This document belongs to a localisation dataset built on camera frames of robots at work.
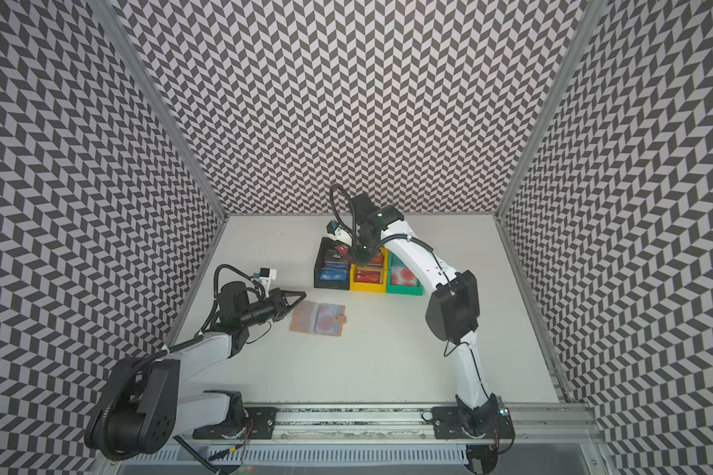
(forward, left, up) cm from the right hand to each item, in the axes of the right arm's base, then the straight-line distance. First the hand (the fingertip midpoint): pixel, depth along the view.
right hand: (358, 257), depth 87 cm
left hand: (-11, +15, -4) cm, 19 cm away
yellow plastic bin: (-2, -2, -13) cm, 14 cm away
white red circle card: (-13, +11, -14) cm, 22 cm away
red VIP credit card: (0, +4, +3) cm, 5 cm away
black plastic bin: (+10, +12, -10) cm, 19 cm away
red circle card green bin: (+2, -14, -14) cm, 20 cm away
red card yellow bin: (+2, -2, -13) cm, 13 cm away
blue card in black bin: (+5, +9, -14) cm, 18 cm away
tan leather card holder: (-13, +18, -13) cm, 26 cm away
